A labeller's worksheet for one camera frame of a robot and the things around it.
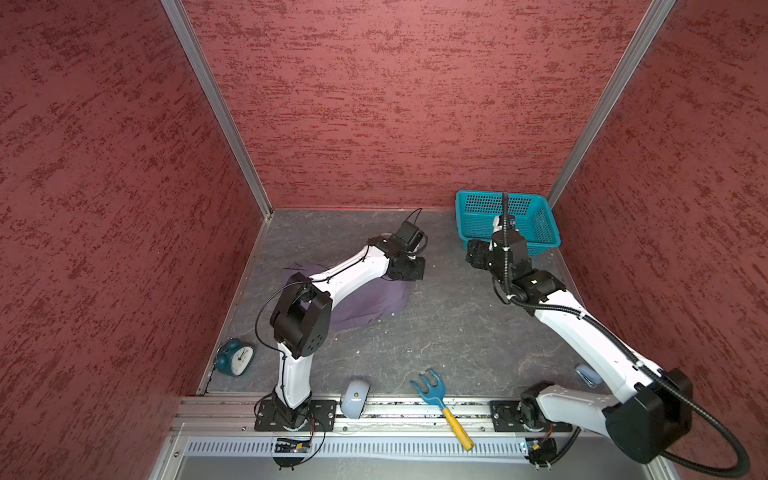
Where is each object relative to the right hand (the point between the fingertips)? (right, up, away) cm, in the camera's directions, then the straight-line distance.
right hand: (476, 250), depth 80 cm
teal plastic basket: (+33, +13, +36) cm, 50 cm away
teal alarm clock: (-66, -29, -3) cm, 72 cm away
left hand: (-16, -9, +8) cm, 20 cm away
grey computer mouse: (-32, -35, -11) cm, 49 cm away
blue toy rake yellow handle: (-12, -38, -4) cm, 40 cm away
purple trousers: (-27, -15, +7) cm, 31 cm away
